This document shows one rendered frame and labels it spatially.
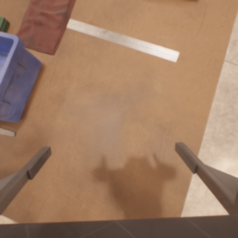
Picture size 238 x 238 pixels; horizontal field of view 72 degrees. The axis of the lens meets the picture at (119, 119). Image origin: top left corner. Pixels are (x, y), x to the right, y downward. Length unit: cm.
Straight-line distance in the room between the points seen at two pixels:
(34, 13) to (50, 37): 10
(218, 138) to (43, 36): 89
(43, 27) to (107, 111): 31
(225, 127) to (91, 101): 75
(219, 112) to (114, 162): 71
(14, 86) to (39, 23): 22
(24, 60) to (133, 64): 28
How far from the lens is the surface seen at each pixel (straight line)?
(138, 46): 50
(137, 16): 56
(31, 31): 61
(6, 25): 67
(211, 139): 98
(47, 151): 17
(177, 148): 17
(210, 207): 102
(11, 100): 48
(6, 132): 56
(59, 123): 48
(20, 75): 49
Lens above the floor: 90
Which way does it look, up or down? 80 degrees down
